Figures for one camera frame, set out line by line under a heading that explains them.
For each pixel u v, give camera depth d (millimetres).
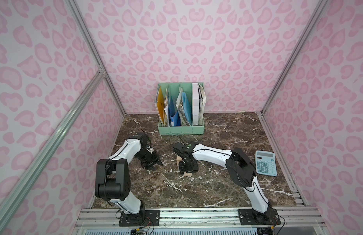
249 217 730
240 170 526
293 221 730
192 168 799
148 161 762
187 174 854
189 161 661
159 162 783
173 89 1054
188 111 1030
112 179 469
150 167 788
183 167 798
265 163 903
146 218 722
